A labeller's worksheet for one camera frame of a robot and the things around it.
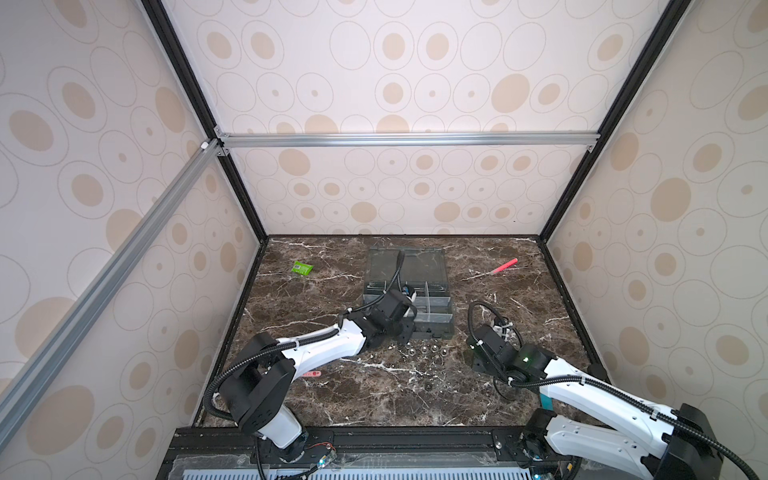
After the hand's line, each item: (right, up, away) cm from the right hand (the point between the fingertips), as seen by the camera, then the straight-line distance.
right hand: (479, 356), depth 82 cm
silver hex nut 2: (-15, 0, +7) cm, 16 cm away
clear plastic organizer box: (-12, +23, +27) cm, 38 cm away
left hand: (-17, +10, +2) cm, 20 cm away
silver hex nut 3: (-12, 0, +7) cm, 14 cm away
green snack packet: (-57, +24, +26) cm, 67 cm away
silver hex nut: (-18, -1, +7) cm, 20 cm away
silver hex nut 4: (-9, -1, +7) cm, 11 cm away
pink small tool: (-47, -6, +2) cm, 47 cm away
